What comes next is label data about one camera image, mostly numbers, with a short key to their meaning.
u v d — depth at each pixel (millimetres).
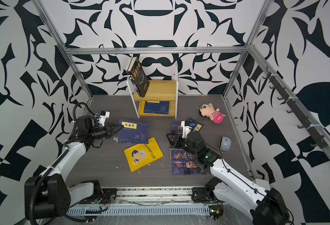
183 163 836
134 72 812
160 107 1048
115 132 744
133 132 814
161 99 911
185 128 701
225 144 850
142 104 1075
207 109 1034
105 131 709
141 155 870
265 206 404
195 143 575
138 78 864
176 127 989
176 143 662
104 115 759
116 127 773
